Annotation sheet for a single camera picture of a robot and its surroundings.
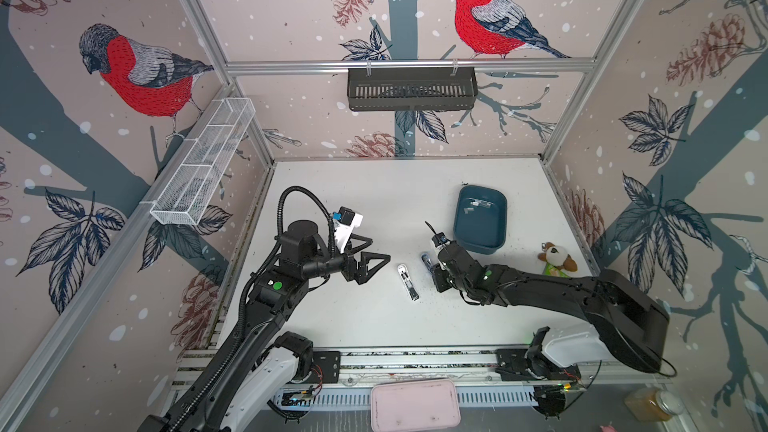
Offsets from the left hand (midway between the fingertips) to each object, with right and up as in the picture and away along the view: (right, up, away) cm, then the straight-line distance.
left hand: (377, 252), depth 66 cm
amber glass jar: (+59, -31, -5) cm, 67 cm away
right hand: (+15, -10, +21) cm, 28 cm away
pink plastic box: (+8, -35, +1) cm, 36 cm away
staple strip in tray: (+36, +8, +41) cm, 55 cm away
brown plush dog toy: (+54, -8, +24) cm, 60 cm away
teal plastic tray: (+34, +3, +34) cm, 48 cm away
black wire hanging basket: (+10, +49, +37) cm, 63 cm away
